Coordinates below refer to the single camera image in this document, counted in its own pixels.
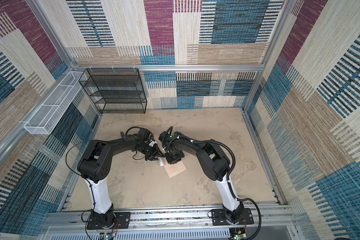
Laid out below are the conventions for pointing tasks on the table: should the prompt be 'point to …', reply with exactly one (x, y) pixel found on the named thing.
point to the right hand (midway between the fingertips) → (175, 164)
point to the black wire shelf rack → (115, 90)
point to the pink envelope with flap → (173, 169)
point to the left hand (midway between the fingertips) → (164, 155)
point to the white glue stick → (161, 161)
